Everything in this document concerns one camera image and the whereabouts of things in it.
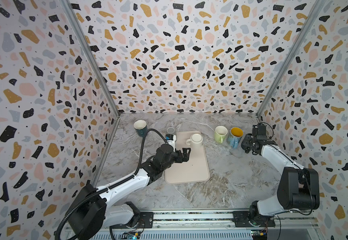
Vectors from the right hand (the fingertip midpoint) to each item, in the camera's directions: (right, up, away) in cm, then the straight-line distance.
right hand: (252, 139), depth 92 cm
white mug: (-35, -2, +3) cm, 35 cm away
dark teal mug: (-72, +7, +11) cm, 73 cm away
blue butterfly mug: (-9, +2, +4) cm, 10 cm away
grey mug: (-52, +5, +18) cm, 55 cm away
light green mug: (-18, +3, +6) cm, 19 cm away
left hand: (-41, -4, -12) cm, 43 cm away
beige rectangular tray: (-35, -19, -2) cm, 39 cm away
